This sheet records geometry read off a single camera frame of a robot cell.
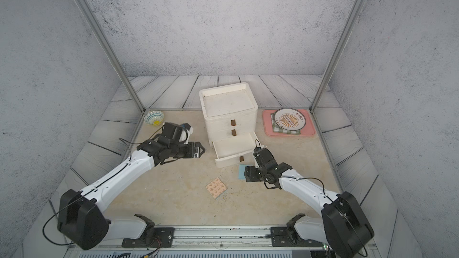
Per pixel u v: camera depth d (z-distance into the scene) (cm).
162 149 59
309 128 109
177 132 65
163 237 73
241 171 93
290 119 114
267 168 65
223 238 74
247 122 93
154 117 115
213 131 91
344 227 40
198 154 73
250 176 75
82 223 40
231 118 85
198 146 76
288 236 65
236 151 94
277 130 108
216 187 87
